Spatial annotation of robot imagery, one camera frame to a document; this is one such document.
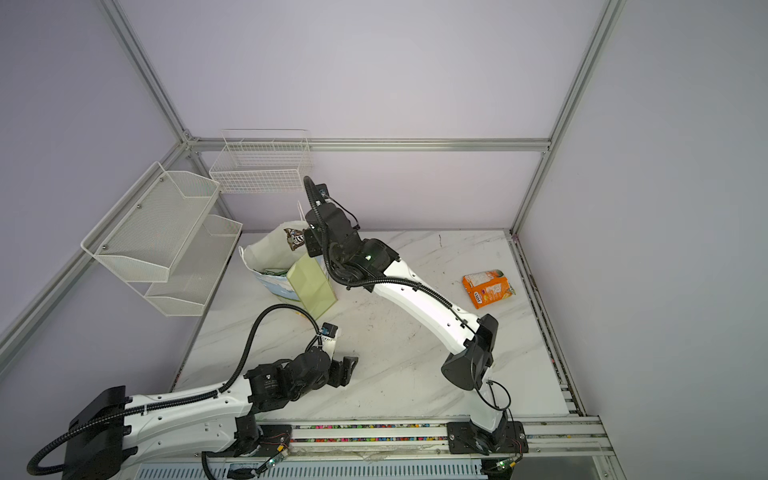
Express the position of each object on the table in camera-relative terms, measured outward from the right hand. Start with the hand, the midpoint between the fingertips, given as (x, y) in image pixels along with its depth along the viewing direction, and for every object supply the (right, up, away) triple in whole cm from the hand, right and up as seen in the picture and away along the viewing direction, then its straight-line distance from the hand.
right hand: (311, 222), depth 69 cm
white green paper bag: (-8, -13, +8) cm, 17 cm away
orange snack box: (+51, -18, +32) cm, 63 cm away
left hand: (+6, -35, +11) cm, 38 cm away
